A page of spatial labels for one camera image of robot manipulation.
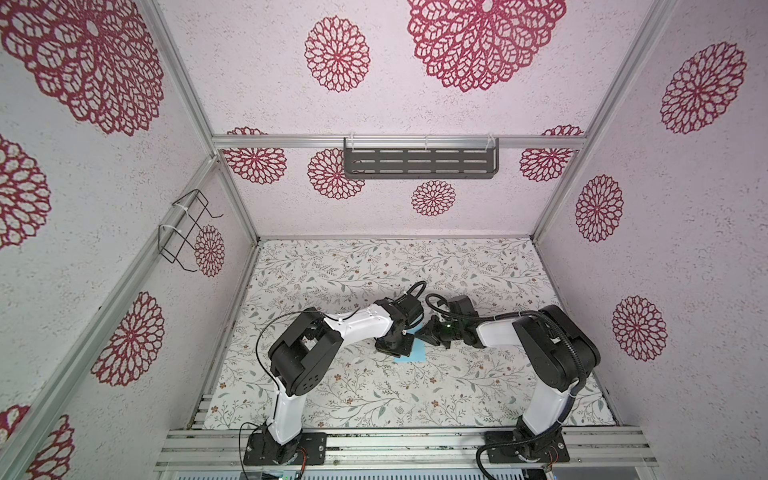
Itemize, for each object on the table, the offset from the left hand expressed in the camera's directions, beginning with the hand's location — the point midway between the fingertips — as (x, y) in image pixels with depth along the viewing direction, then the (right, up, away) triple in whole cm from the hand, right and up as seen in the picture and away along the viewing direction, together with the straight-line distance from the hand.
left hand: (398, 358), depth 90 cm
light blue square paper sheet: (+6, +2, +4) cm, 8 cm away
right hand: (+6, +7, +4) cm, 10 cm away
